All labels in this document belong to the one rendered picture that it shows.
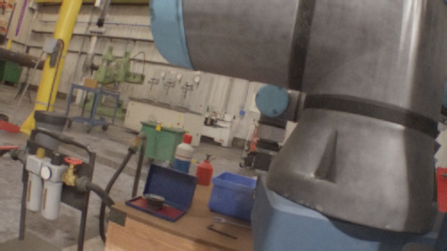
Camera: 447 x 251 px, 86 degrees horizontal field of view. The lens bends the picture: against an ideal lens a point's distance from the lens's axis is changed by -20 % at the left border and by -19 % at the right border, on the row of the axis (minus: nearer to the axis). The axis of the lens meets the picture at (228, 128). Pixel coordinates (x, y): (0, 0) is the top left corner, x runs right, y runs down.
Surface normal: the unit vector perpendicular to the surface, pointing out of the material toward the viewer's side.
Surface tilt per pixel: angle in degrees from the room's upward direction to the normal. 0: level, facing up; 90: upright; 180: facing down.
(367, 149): 70
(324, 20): 106
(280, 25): 112
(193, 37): 135
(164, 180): 81
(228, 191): 90
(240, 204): 90
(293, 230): 90
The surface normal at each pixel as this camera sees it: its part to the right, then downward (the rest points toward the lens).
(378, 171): -0.18, -0.38
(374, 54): -0.50, -0.11
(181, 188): -0.15, -0.18
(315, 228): -0.05, 0.00
